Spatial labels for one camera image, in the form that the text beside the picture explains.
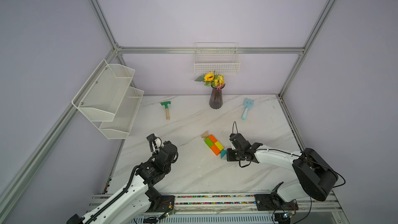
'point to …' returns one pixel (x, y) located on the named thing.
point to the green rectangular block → (209, 142)
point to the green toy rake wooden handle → (167, 112)
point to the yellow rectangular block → (219, 145)
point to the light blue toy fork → (249, 103)
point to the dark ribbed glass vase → (216, 99)
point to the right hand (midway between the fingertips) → (228, 157)
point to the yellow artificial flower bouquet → (211, 79)
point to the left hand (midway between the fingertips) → (167, 143)
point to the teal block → (223, 153)
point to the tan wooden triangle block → (205, 135)
